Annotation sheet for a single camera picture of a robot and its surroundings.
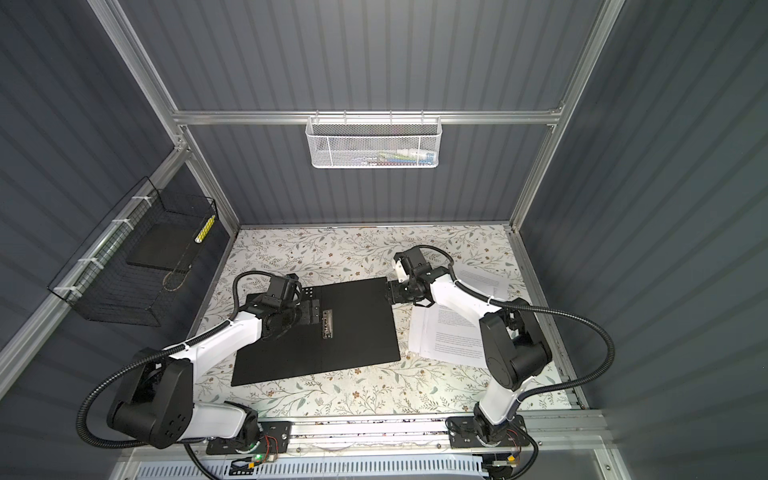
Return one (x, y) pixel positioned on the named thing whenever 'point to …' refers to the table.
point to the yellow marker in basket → (204, 230)
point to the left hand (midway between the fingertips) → (309, 311)
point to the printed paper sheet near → (441, 332)
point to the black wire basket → (132, 267)
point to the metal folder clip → (327, 324)
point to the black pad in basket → (170, 244)
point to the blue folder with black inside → (344, 325)
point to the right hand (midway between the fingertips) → (395, 295)
